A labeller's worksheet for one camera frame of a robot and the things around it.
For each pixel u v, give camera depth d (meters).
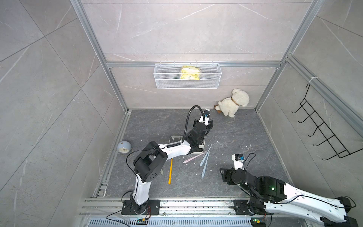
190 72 0.88
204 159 0.91
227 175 0.65
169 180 0.82
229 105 1.10
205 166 0.88
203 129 0.66
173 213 0.73
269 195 0.49
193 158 0.92
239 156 0.64
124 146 0.89
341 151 0.58
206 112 0.71
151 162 0.51
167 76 1.01
